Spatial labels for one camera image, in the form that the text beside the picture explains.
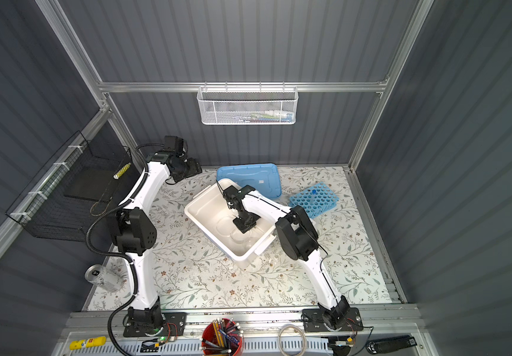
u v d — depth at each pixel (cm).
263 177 116
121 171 81
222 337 62
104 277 72
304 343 70
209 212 91
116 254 58
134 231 55
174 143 75
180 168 81
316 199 100
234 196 72
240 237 93
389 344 65
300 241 57
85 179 77
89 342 69
